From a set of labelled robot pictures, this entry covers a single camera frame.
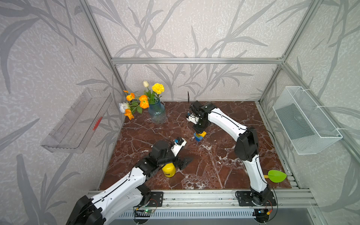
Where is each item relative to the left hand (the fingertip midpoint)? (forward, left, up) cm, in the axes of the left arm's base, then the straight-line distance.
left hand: (187, 154), depth 76 cm
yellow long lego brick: (+14, -10, -2) cm, 17 cm away
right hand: (+19, -7, -5) cm, 21 cm away
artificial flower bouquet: (+26, +32, +12) cm, 43 cm away
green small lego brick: (+15, -7, -7) cm, 18 cm away
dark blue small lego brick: (+15, -7, -10) cm, 19 cm away
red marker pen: (+8, +44, +17) cm, 48 cm away
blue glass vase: (+32, +22, -3) cm, 39 cm away
